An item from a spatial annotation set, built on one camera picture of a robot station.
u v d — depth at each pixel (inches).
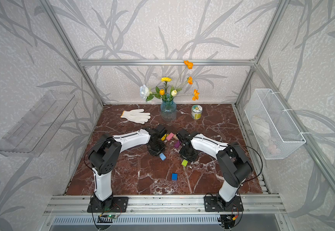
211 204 28.7
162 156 35.1
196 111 41.4
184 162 33.4
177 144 38.1
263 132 30.0
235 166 18.1
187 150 29.4
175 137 38.8
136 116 44.1
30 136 25.5
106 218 28.4
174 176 32.0
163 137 31.7
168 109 40.1
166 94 38.8
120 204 28.8
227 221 28.4
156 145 31.1
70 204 29.5
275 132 23.8
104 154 20.3
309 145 22.0
